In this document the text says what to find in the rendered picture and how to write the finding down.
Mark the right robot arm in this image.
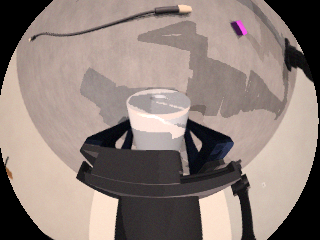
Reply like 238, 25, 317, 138
285, 38, 314, 83

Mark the cable plug with cream tip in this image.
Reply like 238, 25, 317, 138
154, 5, 192, 14

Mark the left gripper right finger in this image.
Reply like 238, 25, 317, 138
184, 119, 234, 174

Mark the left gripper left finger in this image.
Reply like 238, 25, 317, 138
84, 119, 133, 149

